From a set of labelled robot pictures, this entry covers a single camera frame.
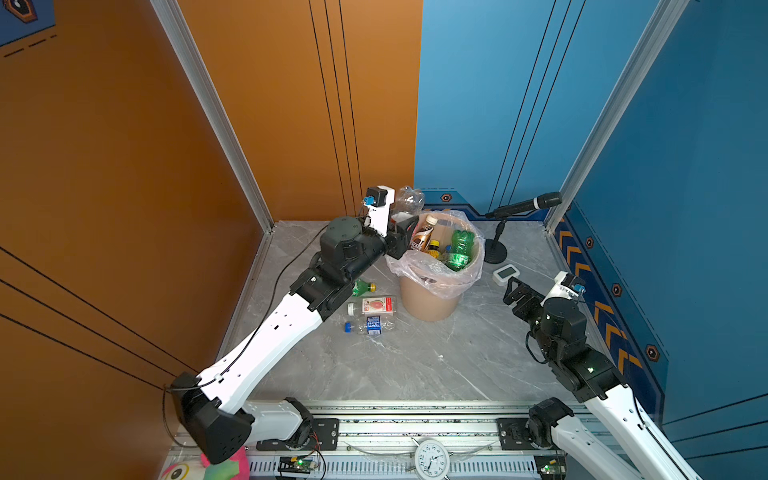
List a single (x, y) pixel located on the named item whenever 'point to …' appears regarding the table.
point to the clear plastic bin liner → (445, 256)
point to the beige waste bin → (431, 289)
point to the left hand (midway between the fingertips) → (406, 212)
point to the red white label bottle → (373, 305)
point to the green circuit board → (295, 464)
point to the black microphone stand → (494, 251)
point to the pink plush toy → (235, 467)
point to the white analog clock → (432, 459)
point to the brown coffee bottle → (421, 240)
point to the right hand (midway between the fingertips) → (517, 287)
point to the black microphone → (541, 202)
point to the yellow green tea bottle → (433, 249)
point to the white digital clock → (503, 274)
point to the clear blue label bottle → (373, 325)
